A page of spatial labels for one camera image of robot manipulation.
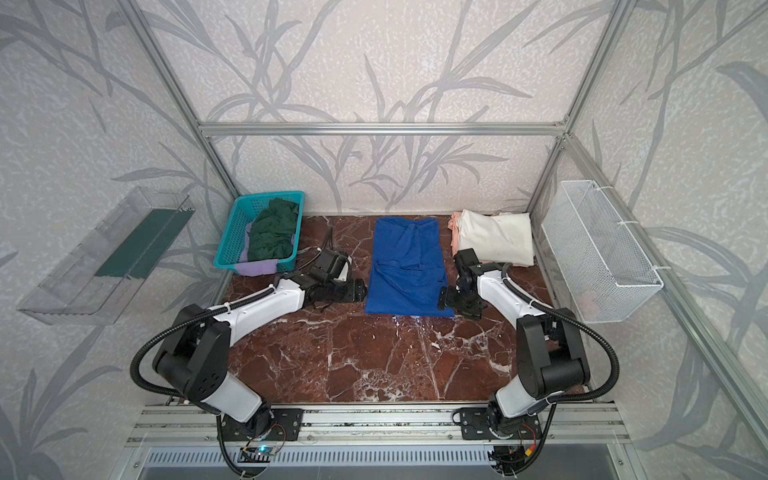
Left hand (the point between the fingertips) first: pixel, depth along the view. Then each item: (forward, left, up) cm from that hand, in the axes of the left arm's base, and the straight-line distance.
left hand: (362, 283), depth 90 cm
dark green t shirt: (+21, +35, -4) cm, 41 cm away
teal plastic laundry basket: (+34, +49, -5) cm, 60 cm away
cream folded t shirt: (+22, -49, -5) cm, 54 cm away
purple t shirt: (+6, +37, -1) cm, 37 cm away
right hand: (-4, -27, -3) cm, 27 cm away
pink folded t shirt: (+30, -32, -7) cm, 45 cm away
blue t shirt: (+9, -14, -10) cm, 19 cm away
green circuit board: (-41, +21, -9) cm, 47 cm away
